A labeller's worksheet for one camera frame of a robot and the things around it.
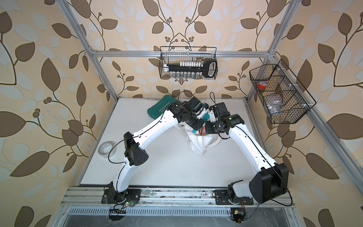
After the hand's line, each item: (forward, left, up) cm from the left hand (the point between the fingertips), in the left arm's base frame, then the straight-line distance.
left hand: (198, 121), depth 80 cm
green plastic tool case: (+23, +31, -17) cm, 42 cm away
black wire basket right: (+6, -44, +13) cm, 47 cm away
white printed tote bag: (-10, -1, -7) cm, 12 cm away
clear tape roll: (-7, +61, -22) cm, 65 cm away
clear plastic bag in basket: (+2, -39, +11) cm, 40 cm away
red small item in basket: (+22, -40, +9) cm, 46 cm away
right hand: (-2, -5, -3) cm, 7 cm away
